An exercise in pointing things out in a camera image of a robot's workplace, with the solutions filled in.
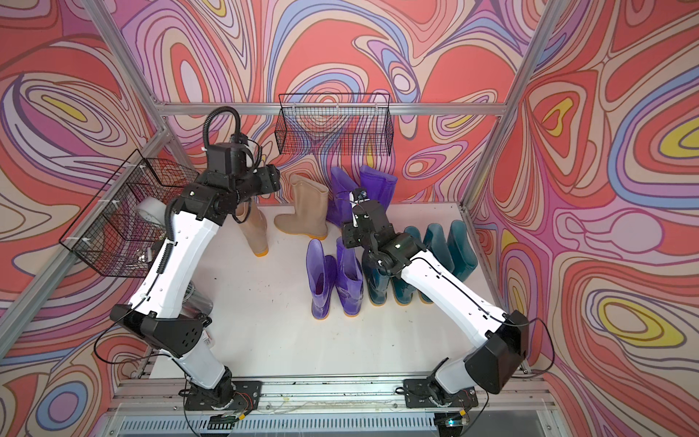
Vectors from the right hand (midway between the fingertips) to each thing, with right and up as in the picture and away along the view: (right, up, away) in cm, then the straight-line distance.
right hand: (350, 231), depth 76 cm
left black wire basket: (-63, -1, -5) cm, 63 cm away
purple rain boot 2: (+10, +16, +18) cm, 26 cm away
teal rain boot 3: (+32, -5, 0) cm, 32 cm away
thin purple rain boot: (-4, +9, +24) cm, 26 cm away
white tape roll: (-54, +6, -2) cm, 55 cm away
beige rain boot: (-14, +9, +20) cm, 26 cm away
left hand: (-21, +16, -3) cm, 27 cm away
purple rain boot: (0, -12, -7) cm, 14 cm away
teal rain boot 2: (+17, -19, +5) cm, 26 cm away
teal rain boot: (+7, -12, -5) cm, 15 cm away
